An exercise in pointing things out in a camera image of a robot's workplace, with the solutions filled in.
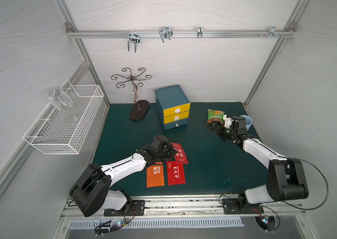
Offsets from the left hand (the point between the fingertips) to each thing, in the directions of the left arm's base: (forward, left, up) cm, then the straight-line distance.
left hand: (182, 153), depth 82 cm
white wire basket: (-1, +56, +21) cm, 60 cm away
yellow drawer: (+25, +4, +2) cm, 25 cm away
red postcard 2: (0, +1, -3) cm, 3 cm away
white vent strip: (-31, +12, -11) cm, 35 cm away
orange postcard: (-9, +15, -11) cm, 21 cm away
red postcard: (-7, +4, -11) cm, 14 cm away
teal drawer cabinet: (+25, +5, +12) cm, 28 cm away
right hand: (+15, -18, +3) cm, 24 cm away
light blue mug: (+27, -47, -4) cm, 54 cm away
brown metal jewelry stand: (+42, +31, -8) cm, 53 cm away
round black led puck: (-30, -42, -13) cm, 53 cm away
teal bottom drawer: (+23, +8, -6) cm, 25 cm away
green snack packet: (+36, -25, -9) cm, 45 cm away
